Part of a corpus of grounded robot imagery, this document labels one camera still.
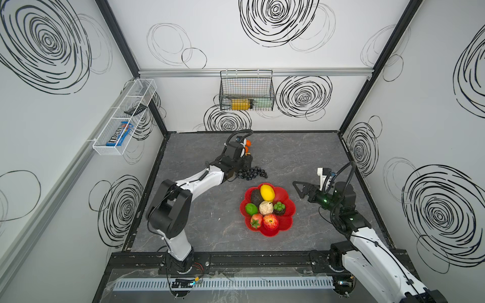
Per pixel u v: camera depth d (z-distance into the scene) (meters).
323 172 0.72
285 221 0.83
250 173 0.96
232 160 0.69
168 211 0.46
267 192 0.89
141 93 0.93
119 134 0.71
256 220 0.79
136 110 0.76
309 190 0.69
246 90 0.99
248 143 1.12
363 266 0.57
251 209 0.83
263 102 0.87
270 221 0.77
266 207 0.81
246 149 1.09
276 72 1.84
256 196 0.87
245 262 0.75
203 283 0.70
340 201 0.59
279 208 0.83
